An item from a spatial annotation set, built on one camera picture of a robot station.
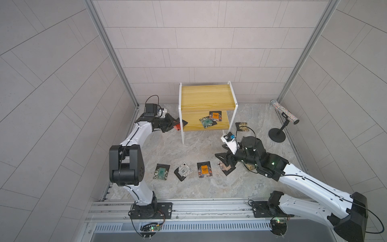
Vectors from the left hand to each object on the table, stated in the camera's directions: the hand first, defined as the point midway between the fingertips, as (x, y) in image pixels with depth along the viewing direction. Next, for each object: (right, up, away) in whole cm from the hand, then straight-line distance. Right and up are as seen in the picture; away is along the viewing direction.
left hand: (180, 119), depth 88 cm
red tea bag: (0, -4, -6) cm, 7 cm away
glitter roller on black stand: (+62, -10, +10) cm, 64 cm away
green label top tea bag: (-10, -29, -5) cm, 31 cm away
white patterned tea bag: (+2, -29, -5) cm, 29 cm away
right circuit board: (+49, -50, -19) cm, 72 cm away
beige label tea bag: (+43, -7, +14) cm, 45 cm away
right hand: (+21, -15, -17) cm, 31 cm away
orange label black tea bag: (+14, -28, -3) cm, 32 cm away
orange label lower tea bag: (+21, +2, +1) cm, 21 cm away
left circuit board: (-9, -49, -23) cm, 55 cm away
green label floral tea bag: (+16, -1, -1) cm, 16 cm away
